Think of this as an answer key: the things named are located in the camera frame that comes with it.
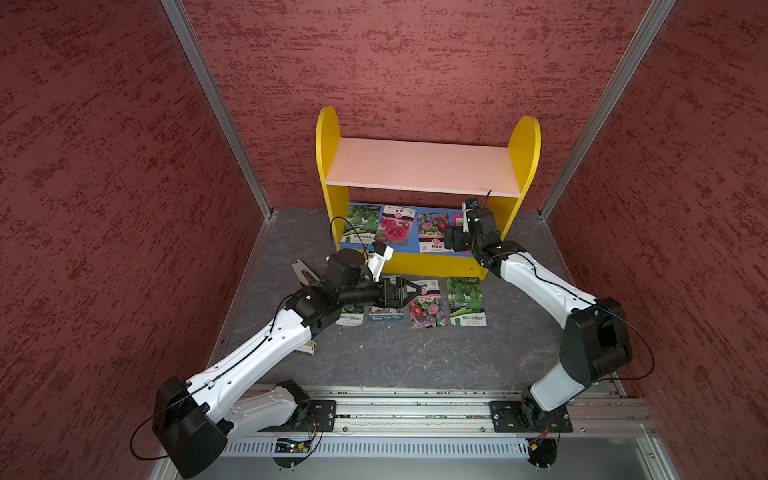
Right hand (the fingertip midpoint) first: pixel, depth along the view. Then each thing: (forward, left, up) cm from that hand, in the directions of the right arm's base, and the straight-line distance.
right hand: (460, 234), depth 90 cm
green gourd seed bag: (-14, -2, -18) cm, 23 cm away
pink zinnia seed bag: (-15, +10, -19) cm, 26 cm away
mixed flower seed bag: (+4, +8, -3) cm, 9 cm away
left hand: (-24, +18, +6) cm, 31 cm away
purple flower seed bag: (-17, +26, -17) cm, 36 cm away
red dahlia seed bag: (+8, +20, -4) cm, 22 cm away
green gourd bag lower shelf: (+8, +31, -3) cm, 33 cm away
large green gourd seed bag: (-18, +35, -18) cm, 43 cm away
